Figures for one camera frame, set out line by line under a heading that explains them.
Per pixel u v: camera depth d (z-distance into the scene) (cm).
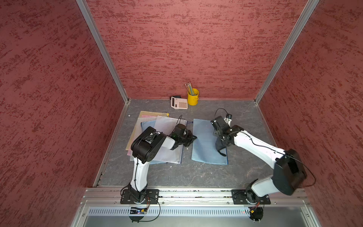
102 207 71
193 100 114
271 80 107
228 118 76
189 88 110
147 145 54
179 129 80
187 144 91
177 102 117
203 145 94
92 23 77
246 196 66
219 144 92
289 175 42
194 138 96
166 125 104
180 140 86
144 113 112
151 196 73
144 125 104
